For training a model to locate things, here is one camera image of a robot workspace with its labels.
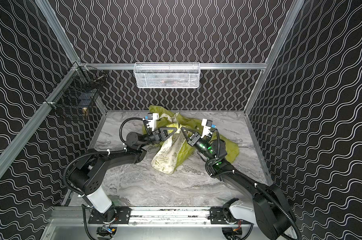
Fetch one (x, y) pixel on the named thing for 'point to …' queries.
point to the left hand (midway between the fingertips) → (179, 131)
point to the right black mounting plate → (217, 216)
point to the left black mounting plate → (124, 216)
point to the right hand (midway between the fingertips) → (180, 129)
